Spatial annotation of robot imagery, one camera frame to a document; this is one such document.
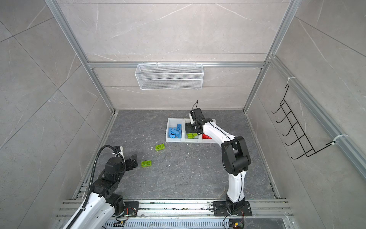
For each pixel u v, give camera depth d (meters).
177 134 0.98
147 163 0.89
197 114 0.75
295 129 0.69
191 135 1.01
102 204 0.54
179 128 1.07
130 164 0.72
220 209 0.73
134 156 0.75
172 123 1.08
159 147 0.95
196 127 0.70
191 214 0.73
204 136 0.98
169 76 1.01
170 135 0.96
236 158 0.51
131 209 0.73
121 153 0.71
